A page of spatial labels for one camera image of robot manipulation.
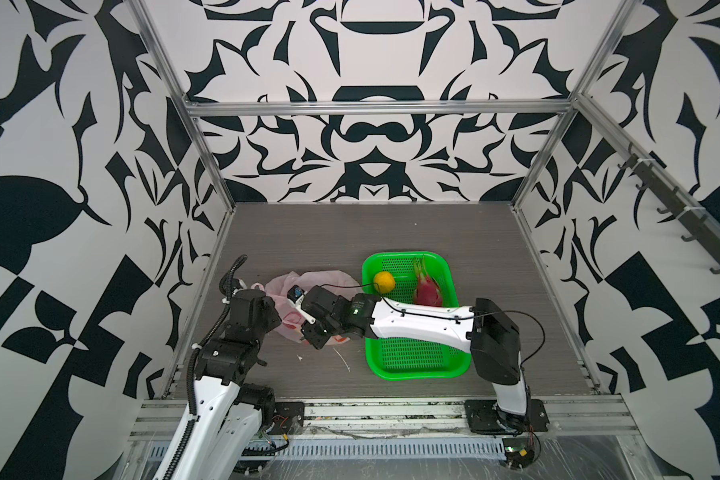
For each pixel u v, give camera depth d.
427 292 0.88
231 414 0.61
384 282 0.93
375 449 0.65
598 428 0.73
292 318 0.80
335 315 0.59
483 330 0.53
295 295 0.69
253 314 0.57
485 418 0.74
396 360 0.83
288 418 0.73
